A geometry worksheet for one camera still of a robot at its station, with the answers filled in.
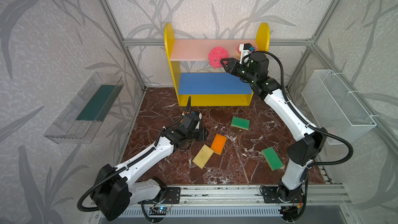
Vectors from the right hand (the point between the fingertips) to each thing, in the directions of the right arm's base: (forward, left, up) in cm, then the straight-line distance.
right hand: (222, 60), depth 71 cm
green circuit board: (-54, +31, -46) cm, 77 cm away
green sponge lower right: (-31, -28, -43) cm, 60 cm away
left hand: (-22, +8, -30) cm, 38 cm away
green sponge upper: (-8, -14, -43) cm, 46 cm away
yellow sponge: (-30, +10, -42) cm, 52 cm away
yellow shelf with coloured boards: (+17, +6, -38) cm, 42 cm away
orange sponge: (-23, +2, -42) cm, 48 cm away
